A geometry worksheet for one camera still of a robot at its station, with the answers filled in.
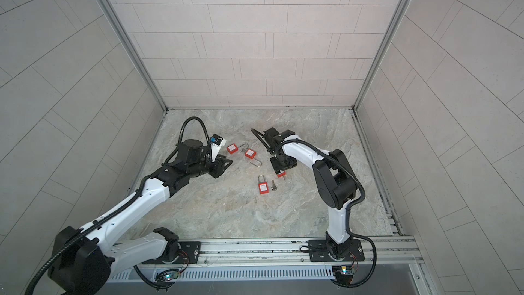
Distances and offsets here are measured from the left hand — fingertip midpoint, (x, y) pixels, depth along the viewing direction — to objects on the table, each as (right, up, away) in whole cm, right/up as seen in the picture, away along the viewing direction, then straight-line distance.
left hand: (233, 157), depth 78 cm
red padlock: (-4, +1, +18) cm, 19 cm away
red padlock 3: (+11, -13, +8) cm, 19 cm away
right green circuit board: (+39, -38, -10) cm, 55 cm away
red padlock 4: (+19, -10, +11) cm, 24 cm away
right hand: (+19, -7, +12) cm, 24 cm away
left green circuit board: (-17, -35, -14) cm, 42 cm away
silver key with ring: (+16, -14, +8) cm, 23 cm away
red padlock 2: (+5, -1, +18) cm, 19 cm away
